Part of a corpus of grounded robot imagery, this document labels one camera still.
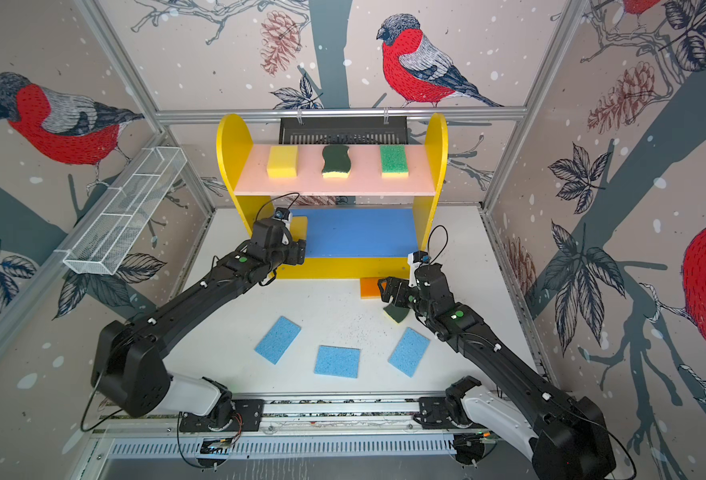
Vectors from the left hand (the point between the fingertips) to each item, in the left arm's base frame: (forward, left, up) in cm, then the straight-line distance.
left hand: (298, 236), depth 85 cm
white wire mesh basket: (0, +45, +10) cm, 46 cm away
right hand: (-12, -26, -5) cm, 29 cm away
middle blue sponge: (-29, -12, -20) cm, 37 cm away
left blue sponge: (-23, +6, -20) cm, 31 cm away
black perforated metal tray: (+37, -13, +11) cm, 41 cm away
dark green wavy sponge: (-15, -30, -20) cm, 39 cm away
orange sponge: (-5, -21, -21) cm, 30 cm away
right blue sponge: (-26, -32, -21) cm, 46 cm away
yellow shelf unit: (+34, -22, -24) cm, 47 cm away
